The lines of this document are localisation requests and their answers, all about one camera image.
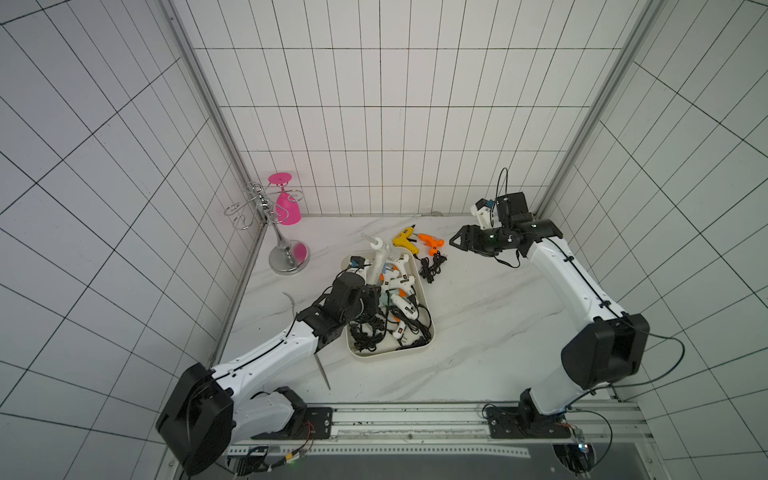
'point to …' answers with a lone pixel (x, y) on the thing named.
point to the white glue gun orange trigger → (401, 265)
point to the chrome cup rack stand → (286, 257)
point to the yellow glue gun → (403, 239)
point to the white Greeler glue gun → (378, 258)
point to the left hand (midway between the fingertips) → (373, 292)
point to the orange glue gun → (431, 241)
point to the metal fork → (320, 366)
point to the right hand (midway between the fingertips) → (447, 242)
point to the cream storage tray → (403, 321)
